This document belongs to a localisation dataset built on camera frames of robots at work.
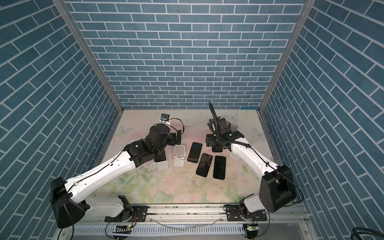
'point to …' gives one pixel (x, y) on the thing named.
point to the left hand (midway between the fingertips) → (174, 129)
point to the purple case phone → (217, 149)
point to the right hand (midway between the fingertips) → (209, 138)
